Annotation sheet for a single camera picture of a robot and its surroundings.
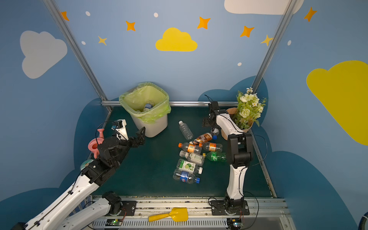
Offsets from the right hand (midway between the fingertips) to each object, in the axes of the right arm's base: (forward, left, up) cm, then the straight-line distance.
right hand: (211, 122), depth 99 cm
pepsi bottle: (+6, +45, +7) cm, 46 cm away
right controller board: (-56, -10, -11) cm, 58 cm away
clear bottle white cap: (-3, +18, -6) cm, 19 cm away
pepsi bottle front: (-37, +16, -5) cm, 41 cm away
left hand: (-23, +40, +21) cm, 51 cm away
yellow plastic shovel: (-54, +19, -10) cm, 58 cm away
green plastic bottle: (-23, -3, -6) cm, 24 cm away
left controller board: (-60, +51, -10) cm, 79 cm away
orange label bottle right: (-16, -1, -6) cm, 17 cm away
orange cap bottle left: (-17, +14, -6) cm, 23 cm away
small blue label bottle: (-4, -3, -7) cm, 9 cm away
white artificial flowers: (-2, -20, +17) cm, 27 cm away
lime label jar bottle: (-30, +15, -7) cm, 34 cm away
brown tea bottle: (-9, +5, -6) cm, 12 cm away
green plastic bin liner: (+13, +48, +6) cm, 50 cm away
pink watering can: (-23, +74, +2) cm, 77 cm away
